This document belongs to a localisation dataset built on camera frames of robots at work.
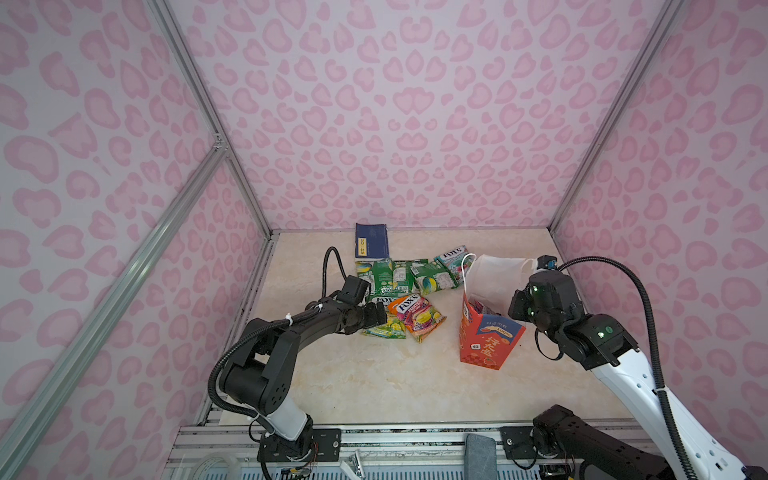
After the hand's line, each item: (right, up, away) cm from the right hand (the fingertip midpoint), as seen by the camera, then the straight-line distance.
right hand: (516, 293), depth 71 cm
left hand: (-34, -9, +21) cm, 41 cm away
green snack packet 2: (-18, +2, +27) cm, 32 cm away
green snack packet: (-32, +1, +32) cm, 45 cm away
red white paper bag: (-7, -10, +1) cm, 12 cm away
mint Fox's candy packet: (-7, +6, +35) cm, 36 cm away
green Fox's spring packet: (-32, -5, +27) cm, 42 cm away
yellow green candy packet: (-30, -13, +19) cm, 38 cm away
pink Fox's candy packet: (-22, -10, +21) cm, 32 cm away
